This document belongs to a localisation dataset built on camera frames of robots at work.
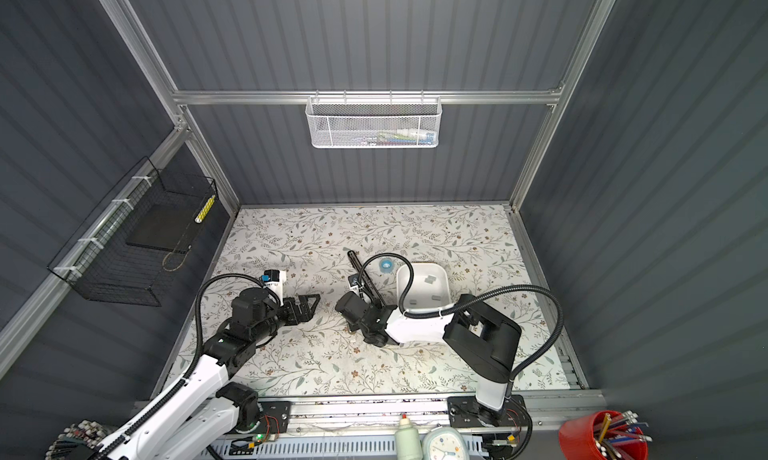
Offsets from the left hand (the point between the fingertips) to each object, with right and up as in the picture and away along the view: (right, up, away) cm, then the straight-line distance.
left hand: (307, 298), depth 81 cm
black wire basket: (-42, +16, -6) cm, 45 cm away
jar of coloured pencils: (-38, -23, -24) cm, 50 cm away
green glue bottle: (+26, -27, -17) cm, 42 cm away
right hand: (+14, -4, +8) cm, 16 cm away
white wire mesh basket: (+16, +65, +43) cm, 79 cm away
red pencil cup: (+68, -24, -20) cm, 74 cm away
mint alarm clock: (+35, -31, -13) cm, 49 cm away
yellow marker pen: (-29, +25, +1) cm, 38 cm away
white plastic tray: (+35, 0, +15) cm, 39 cm away
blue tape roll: (+21, +7, +21) cm, 31 cm away
